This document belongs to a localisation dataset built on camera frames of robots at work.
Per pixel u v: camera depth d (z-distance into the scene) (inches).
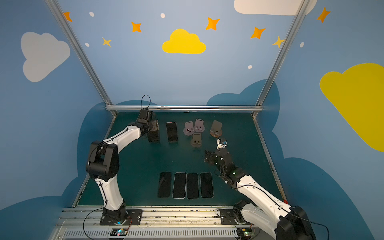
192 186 33.3
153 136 40.9
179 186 33.1
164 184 33.1
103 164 20.2
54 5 26.7
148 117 30.9
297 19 29.0
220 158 23.7
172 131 39.0
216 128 40.3
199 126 42.4
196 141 39.7
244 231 28.3
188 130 41.6
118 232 27.8
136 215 29.5
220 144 28.9
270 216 17.3
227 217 29.2
